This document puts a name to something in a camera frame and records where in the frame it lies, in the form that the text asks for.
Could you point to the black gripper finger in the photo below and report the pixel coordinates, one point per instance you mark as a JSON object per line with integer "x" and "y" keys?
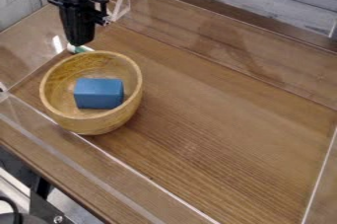
{"x": 85, "y": 27}
{"x": 69, "y": 24}

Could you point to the green white marker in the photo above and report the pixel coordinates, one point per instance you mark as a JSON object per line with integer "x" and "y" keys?
{"x": 77, "y": 49}

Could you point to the brown wooden bowl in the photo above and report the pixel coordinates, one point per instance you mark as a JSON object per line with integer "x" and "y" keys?
{"x": 96, "y": 64}

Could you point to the blue rectangular block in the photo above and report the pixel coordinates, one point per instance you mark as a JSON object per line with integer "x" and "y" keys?
{"x": 98, "y": 93}

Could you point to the clear acrylic corner bracket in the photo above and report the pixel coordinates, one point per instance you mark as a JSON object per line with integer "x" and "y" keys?
{"x": 121, "y": 8}

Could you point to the clear acrylic tray wall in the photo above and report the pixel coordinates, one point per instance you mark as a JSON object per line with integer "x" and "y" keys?
{"x": 105, "y": 202}

